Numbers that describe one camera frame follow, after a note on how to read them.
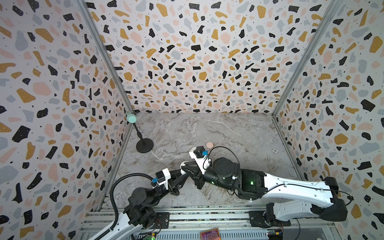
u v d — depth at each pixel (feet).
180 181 1.89
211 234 2.26
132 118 2.36
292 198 1.43
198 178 1.65
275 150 3.35
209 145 3.36
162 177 1.68
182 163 1.93
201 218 2.49
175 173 1.95
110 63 2.92
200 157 1.56
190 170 1.69
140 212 1.82
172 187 1.84
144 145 3.29
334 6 2.34
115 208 1.65
